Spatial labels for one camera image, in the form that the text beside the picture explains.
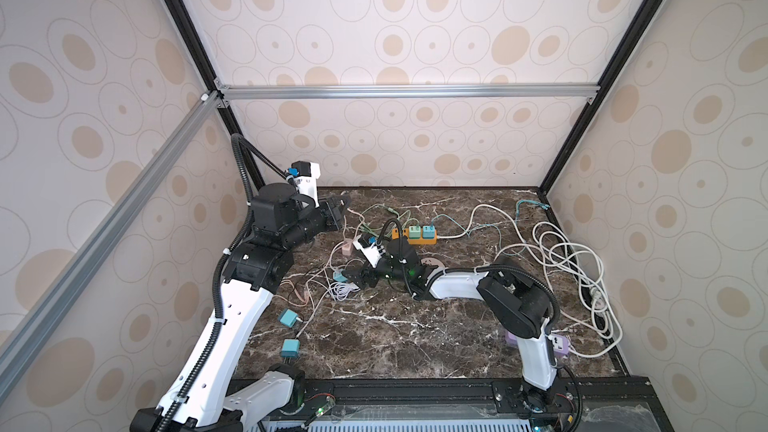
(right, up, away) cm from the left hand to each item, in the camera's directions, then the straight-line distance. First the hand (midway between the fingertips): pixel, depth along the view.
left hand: (357, 196), depth 63 cm
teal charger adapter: (+20, -9, +37) cm, 43 cm away
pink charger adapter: (-5, -13, +23) cm, 27 cm away
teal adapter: (-8, -22, +25) cm, 35 cm away
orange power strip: (+15, -13, +39) cm, 44 cm away
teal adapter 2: (-22, -33, +23) cm, 46 cm away
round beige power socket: (+21, -19, +34) cm, 44 cm away
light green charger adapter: (+15, -10, +37) cm, 41 cm away
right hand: (-4, -18, +24) cm, 30 cm away
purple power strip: (+53, -38, +17) cm, 67 cm away
